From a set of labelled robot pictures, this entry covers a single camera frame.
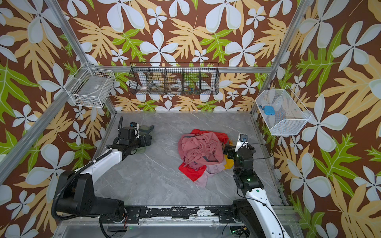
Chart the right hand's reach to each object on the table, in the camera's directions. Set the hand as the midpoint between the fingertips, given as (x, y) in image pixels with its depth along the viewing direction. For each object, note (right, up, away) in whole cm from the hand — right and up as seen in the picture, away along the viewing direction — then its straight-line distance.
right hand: (236, 141), depth 77 cm
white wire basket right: (+30, +14, +1) cm, 33 cm away
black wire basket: (-35, +40, +20) cm, 57 cm away
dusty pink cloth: (-21, -5, +6) cm, 23 cm away
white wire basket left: (-84, +32, +9) cm, 90 cm away
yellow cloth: (0, -15, +13) cm, 19 cm away
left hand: (-53, +2, +13) cm, 55 cm away
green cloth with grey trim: (-56, +6, +24) cm, 62 cm away
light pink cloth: (-13, -19, +11) cm, 26 cm away
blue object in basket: (+22, +18, +9) cm, 30 cm away
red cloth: (-21, -21, +11) cm, 32 cm away
